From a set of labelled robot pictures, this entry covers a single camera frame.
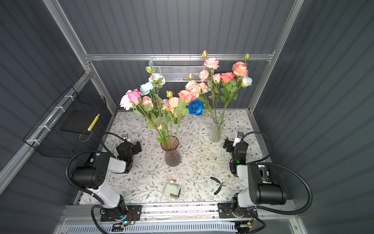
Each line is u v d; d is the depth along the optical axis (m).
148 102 0.63
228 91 0.81
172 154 0.92
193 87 0.72
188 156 0.94
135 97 0.56
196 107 0.63
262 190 0.43
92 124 0.75
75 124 0.75
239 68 0.74
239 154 0.69
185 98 0.66
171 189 0.77
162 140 0.77
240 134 0.79
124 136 0.84
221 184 0.83
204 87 0.79
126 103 0.59
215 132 0.98
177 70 1.12
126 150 0.75
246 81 0.78
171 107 0.69
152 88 0.65
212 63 0.70
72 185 0.46
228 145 0.83
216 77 0.79
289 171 0.43
